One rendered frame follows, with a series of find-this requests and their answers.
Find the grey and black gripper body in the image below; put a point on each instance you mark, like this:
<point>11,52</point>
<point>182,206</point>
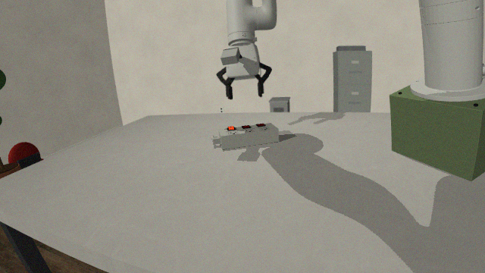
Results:
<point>248,65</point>

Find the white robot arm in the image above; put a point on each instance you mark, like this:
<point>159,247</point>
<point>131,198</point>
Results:
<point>452,33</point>

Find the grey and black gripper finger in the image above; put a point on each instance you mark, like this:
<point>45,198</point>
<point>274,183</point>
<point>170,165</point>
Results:
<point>262,79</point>
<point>227,83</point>

